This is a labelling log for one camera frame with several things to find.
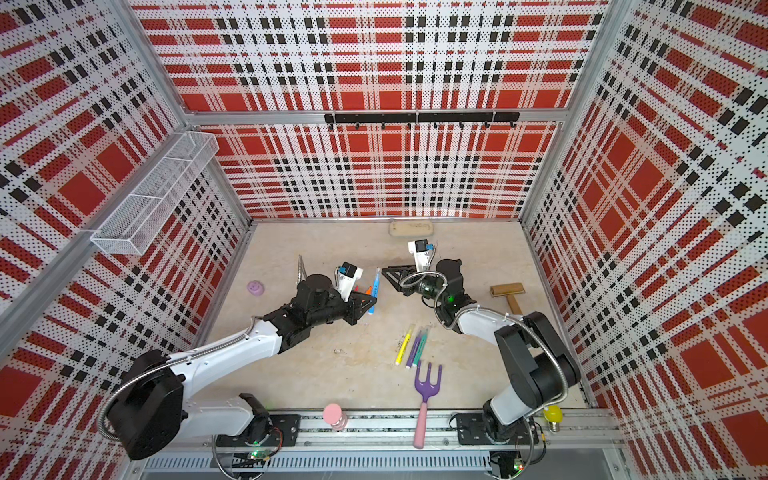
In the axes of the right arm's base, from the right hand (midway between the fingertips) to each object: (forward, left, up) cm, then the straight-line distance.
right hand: (386, 271), depth 82 cm
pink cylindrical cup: (-34, +12, -10) cm, 37 cm away
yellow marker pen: (-14, -4, -19) cm, 24 cm away
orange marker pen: (-6, +5, -1) cm, 8 cm away
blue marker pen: (-6, +3, -1) cm, 7 cm away
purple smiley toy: (+5, +45, -17) cm, 48 cm away
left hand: (-7, +3, -4) cm, 8 cm away
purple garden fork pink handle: (-26, -11, -19) cm, 34 cm away
